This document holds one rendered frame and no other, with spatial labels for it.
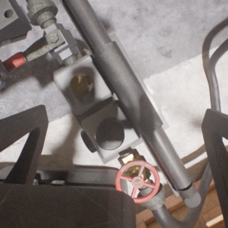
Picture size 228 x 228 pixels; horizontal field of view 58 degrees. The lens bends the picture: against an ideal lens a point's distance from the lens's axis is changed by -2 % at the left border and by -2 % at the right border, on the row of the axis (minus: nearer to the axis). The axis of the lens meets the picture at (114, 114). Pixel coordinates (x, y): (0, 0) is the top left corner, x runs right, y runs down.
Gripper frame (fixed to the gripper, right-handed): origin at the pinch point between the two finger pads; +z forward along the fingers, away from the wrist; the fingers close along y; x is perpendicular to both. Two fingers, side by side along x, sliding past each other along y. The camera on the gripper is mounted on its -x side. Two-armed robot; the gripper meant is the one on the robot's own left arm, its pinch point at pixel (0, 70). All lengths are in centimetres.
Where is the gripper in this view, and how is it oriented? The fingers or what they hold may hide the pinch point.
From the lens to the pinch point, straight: 40.2
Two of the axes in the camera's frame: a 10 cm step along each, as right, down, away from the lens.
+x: -8.6, 5.1, 0.7
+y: -5.1, -8.6, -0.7
